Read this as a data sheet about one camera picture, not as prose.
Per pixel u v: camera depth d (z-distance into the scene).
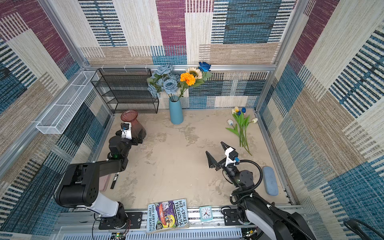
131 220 0.73
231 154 0.62
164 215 0.73
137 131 0.86
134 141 0.83
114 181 0.85
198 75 0.82
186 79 0.76
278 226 0.43
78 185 0.46
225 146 0.75
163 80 0.89
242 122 1.10
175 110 1.04
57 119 0.71
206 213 0.74
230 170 0.67
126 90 1.11
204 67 0.82
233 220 0.73
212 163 0.66
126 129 0.77
